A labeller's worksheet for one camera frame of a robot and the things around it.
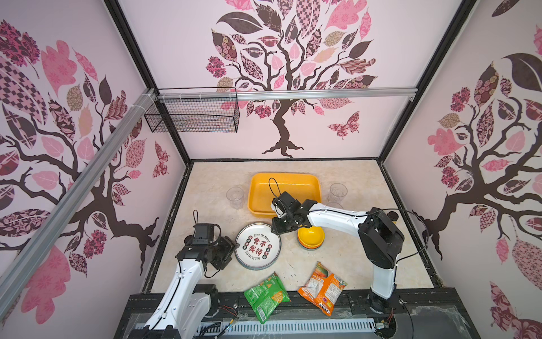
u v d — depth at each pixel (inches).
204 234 25.9
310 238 34.5
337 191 40.7
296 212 26.3
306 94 37.0
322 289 29.2
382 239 19.1
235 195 39.3
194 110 50.6
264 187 43.4
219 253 28.5
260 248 33.6
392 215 33.6
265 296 28.4
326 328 27.4
